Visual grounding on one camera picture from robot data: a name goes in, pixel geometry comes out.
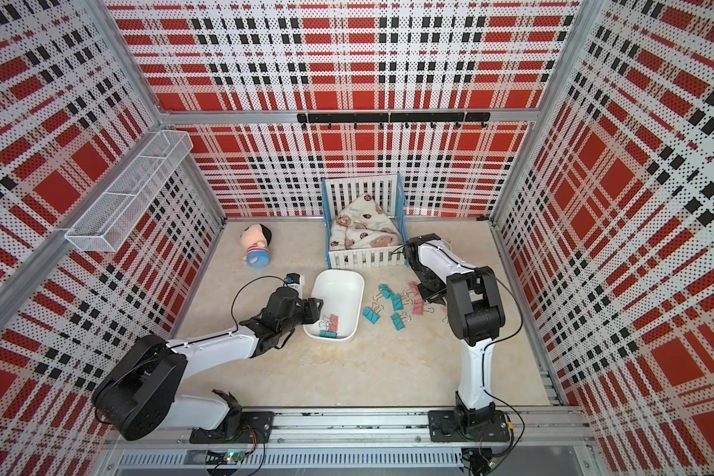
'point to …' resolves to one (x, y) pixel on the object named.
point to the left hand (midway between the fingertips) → (321, 301)
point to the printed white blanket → (363, 225)
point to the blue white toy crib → (340, 191)
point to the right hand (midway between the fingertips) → (451, 298)
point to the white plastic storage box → (343, 294)
